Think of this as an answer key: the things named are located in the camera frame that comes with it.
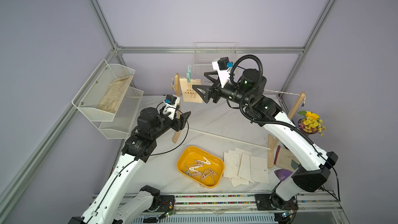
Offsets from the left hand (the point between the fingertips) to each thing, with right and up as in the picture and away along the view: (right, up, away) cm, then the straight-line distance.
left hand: (183, 112), depth 68 cm
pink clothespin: (+10, -33, +13) cm, 37 cm away
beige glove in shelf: (-39, +10, +13) cm, 42 cm away
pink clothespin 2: (+13, -32, +14) cm, 38 cm away
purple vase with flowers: (+62, -5, +7) cm, 63 cm away
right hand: (+8, +12, -10) cm, 17 cm away
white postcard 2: (+31, -32, +14) cm, 47 cm away
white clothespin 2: (+11, -29, +18) cm, 35 cm away
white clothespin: (+3, -31, +16) cm, 35 cm away
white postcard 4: (+26, -37, +13) cm, 47 cm away
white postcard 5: (+31, -24, +23) cm, 45 cm away
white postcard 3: (+24, -30, +17) cm, 42 cm away
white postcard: (+40, -34, +16) cm, 54 cm away
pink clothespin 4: (+7, -29, +18) cm, 35 cm away
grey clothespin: (0, -33, +14) cm, 36 cm away
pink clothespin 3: (+6, -33, +13) cm, 36 cm away
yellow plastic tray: (0, -25, +20) cm, 32 cm away
